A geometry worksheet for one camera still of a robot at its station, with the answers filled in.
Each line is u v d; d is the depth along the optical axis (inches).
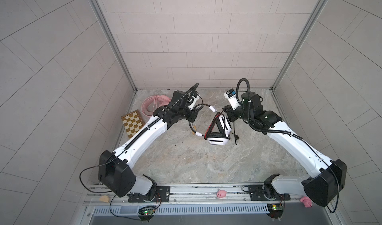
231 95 25.0
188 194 28.4
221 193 27.8
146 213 25.3
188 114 25.4
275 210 26.8
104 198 26.8
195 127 37.2
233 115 25.8
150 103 40.8
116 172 15.1
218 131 25.4
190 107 26.2
